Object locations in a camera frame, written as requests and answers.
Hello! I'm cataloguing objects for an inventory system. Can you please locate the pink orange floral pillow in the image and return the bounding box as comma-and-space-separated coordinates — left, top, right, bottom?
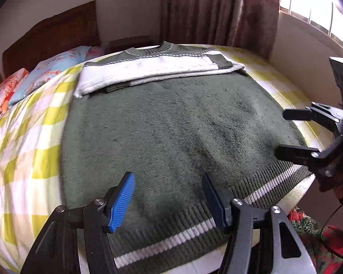
0, 68, 29, 116

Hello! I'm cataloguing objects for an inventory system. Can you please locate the light blue floral quilt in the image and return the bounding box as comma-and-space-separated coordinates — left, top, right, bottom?
8, 46, 91, 107

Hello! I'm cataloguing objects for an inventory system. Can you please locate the window with bars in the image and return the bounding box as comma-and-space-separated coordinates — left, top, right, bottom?
279, 0, 343, 49

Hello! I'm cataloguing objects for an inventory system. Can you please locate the pink floral curtain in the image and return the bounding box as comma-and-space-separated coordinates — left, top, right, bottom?
160, 0, 279, 59

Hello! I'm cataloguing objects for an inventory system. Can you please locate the black cable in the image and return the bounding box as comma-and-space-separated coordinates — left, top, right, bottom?
319, 202, 343, 259

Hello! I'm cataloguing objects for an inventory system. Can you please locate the yellow white checkered bed sheet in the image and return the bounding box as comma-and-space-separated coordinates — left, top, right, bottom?
0, 45, 330, 273

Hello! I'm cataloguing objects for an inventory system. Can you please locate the green white knit sweater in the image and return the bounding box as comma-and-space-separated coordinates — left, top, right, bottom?
61, 50, 309, 273

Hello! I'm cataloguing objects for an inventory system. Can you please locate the red floral fabric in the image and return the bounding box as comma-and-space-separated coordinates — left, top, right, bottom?
288, 206, 343, 274

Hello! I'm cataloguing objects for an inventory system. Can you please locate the dark wooden nightstand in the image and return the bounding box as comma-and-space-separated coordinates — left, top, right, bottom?
107, 36, 153, 53

